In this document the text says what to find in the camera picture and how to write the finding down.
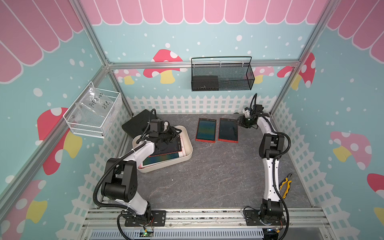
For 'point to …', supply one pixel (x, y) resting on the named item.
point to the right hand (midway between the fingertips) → (236, 122)
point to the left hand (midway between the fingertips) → (181, 133)
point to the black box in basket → (205, 83)
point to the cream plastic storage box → (187, 135)
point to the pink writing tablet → (155, 159)
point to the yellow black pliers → (288, 179)
